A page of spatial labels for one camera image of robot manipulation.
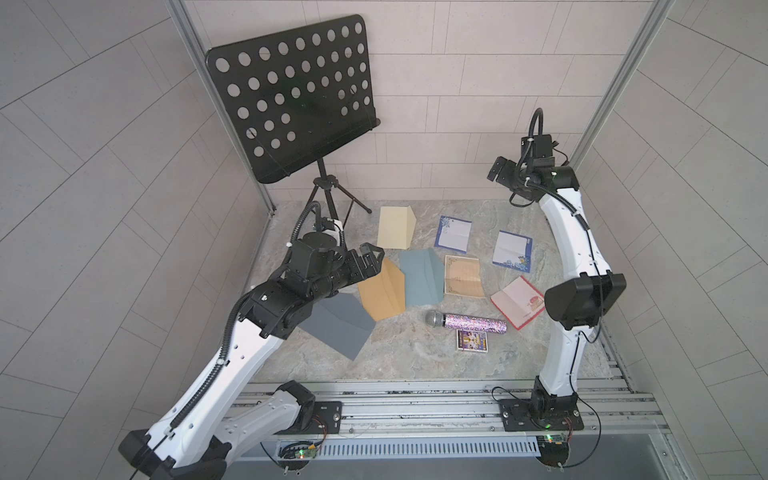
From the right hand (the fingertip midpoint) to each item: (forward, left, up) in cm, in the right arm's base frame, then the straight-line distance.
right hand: (500, 172), depth 85 cm
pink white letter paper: (-26, -6, -30) cm, 40 cm away
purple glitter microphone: (-32, +21, -26) cm, 46 cm away
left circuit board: (-60, +56, -28) cm, 87 cm away
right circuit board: (-62, -3, -33) cm, 70 cm away
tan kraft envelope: (-21, +36, -29) cm, 51 cm away
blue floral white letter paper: (+3, +10, -30) cm, 32 cm away
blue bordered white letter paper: (-7, -9, -30) cm, 32 cm away
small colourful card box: (-37, +12, -29) cm, 48 cm away
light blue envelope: (-15, +23, -29) cm, 40 cm away
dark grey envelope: (-29, +50, -30) cm, 65 cm away
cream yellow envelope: (+8, +31, -30) cm, 43 cm away
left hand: (-28, +35, +1) cm, 45 cm away
